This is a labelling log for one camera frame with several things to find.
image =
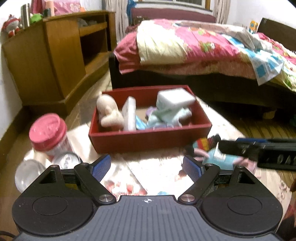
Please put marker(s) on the beige plush toy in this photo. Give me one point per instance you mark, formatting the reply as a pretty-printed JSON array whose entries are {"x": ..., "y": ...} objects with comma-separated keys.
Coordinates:
[{"x": 108, "y": 113}]

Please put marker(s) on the striped colourful sock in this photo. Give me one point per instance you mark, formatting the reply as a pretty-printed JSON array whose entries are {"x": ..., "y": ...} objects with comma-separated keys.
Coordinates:
[{"x": 203, "y": 143}]

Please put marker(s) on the steel thermos bottle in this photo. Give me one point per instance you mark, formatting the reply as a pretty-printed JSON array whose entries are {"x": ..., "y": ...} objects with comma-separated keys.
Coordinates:
[{"x": 25, "y": 16}]

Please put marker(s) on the light blue patterned blanket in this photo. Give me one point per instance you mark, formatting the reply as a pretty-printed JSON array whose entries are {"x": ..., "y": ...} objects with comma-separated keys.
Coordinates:
[{"x": 263, "y": 62}]

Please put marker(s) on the pink-lidded clear jar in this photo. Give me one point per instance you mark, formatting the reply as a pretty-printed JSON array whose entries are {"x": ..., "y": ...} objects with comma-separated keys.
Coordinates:
[{"x": 47, "y": 131}]

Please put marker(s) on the dark cup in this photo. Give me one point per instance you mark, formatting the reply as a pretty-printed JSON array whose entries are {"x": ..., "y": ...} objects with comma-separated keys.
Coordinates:
[{"x": 47, "y": 12}]

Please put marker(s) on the red and white plush doll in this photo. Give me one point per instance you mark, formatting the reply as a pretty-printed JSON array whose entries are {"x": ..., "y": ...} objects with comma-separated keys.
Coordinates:
[{"x": 11, "y": 25}]

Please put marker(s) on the pink printed bag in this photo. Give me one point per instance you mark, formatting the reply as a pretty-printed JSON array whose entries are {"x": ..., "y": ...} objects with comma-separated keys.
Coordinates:
[{"x": 66, "y": 5}]

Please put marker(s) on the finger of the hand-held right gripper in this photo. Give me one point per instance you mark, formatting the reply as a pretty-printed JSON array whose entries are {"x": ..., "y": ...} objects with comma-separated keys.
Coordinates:
[{"x": 235, "y": 149}]

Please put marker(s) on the beige curtain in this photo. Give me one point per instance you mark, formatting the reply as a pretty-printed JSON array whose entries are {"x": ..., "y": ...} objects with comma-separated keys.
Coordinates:
[
  {"x": 116, "y": 18},
  {"x": 222, "y": 10}
]

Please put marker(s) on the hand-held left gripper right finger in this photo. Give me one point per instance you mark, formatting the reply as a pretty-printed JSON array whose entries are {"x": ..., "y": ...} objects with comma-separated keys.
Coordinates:
[{"x": 192, "y": 168}]

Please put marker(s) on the purple soft item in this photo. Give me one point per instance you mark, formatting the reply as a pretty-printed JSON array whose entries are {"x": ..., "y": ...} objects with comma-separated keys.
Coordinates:
[{"x": 150, "y": 111}]

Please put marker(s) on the yellow small box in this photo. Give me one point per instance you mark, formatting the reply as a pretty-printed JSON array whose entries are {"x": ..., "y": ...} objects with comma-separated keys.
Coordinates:
[{"x": 253, "y": 26}]

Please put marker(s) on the white box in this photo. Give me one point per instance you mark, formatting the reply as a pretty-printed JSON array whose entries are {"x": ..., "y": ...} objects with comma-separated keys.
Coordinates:
[{"x": 129, "y": 113}]

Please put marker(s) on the white and green tissue pack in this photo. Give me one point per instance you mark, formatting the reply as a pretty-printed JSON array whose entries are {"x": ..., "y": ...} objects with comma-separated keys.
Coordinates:
[{"x": 174, "y": 97}]

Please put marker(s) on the red cardboard box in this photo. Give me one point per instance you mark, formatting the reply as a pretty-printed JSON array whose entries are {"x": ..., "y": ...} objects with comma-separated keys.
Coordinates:
[{"x": 148, "y": 141}]

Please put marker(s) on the bed with colourful quilt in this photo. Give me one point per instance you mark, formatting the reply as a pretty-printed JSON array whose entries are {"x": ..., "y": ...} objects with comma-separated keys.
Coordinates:
[{"x": 231, "y": 90}]

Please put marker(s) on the pink plush toy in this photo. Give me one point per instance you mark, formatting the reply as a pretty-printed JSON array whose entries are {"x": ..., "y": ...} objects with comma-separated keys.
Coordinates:
[{"x": 249, "y": 163}]

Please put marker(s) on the green plush toy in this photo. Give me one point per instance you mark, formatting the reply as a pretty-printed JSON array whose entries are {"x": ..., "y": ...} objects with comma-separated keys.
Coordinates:
[{"x": 36, "y": 18}]

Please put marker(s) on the grey cloth bundle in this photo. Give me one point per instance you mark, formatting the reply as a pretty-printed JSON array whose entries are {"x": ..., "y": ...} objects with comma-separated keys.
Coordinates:
[{"x": 86, "y": 23}]

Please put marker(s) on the pink printed quilt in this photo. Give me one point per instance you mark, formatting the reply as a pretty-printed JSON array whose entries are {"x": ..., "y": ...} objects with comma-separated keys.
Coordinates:
[{"x": 185, "y": 46}]

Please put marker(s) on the wooden cabinet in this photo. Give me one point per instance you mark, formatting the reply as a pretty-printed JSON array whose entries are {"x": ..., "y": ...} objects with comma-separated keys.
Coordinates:
[{"x": 46, "y": 60}]

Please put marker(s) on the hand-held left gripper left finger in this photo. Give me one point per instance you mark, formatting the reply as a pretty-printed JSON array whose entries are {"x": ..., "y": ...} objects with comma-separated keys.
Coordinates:
[{"x": 102, "y": 167}]

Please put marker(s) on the light teal cloth bundle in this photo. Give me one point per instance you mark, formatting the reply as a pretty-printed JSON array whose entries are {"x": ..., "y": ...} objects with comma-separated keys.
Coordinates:
[{"x": 168, "y": 115}]

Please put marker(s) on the teal and white packet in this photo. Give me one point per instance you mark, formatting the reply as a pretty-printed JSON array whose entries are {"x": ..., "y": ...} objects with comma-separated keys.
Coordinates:
[{"x": 218, "y": 158}]

